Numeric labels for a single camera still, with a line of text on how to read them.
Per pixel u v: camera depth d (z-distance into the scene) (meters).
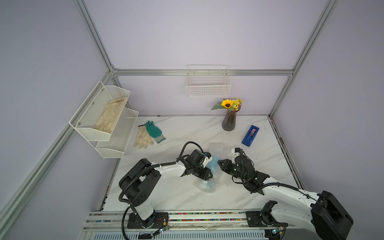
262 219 0.66
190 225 0.73
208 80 0.95
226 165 0.73
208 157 0.82
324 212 0.41
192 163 0.70
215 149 0.91
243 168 0.61
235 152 0.77
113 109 0.82
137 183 0.45
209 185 0.78
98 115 0.78
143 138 1.07
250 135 1.03
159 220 0.73
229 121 1.04
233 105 0.93
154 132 1.11
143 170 0.49
